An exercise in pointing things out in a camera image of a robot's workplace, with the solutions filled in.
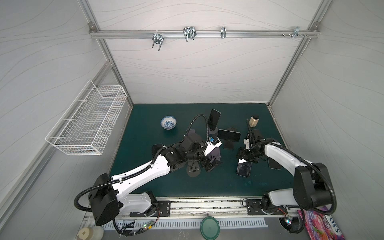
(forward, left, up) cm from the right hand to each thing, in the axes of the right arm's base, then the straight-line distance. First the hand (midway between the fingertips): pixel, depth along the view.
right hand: (244, 154), depth 88 cm
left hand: (-8, +17, +17) cm, 26 cm away
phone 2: (-17, -3, +25) cm, 31 cm away
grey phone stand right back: (+17, +19, -2) cm, 25 cm away
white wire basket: (-4, +80, +29) cm, 85 cm away
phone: (-9, +2, +1) cm, 9 cm away
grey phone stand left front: (-11, +30, +2) cm, 32 cm away
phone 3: (+31, +17, -4) cm, 36 cm away
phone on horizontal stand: (+8, +10, +7) cm, 15 cm away
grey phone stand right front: (-2, +18, +3) cm, 19 cm away
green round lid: (-38, +21, +7) cm, 44 cm away
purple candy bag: (-33, -30, -2) cm, 45 cm away
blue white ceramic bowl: (+24, +51, -2) cm, 56 cm away
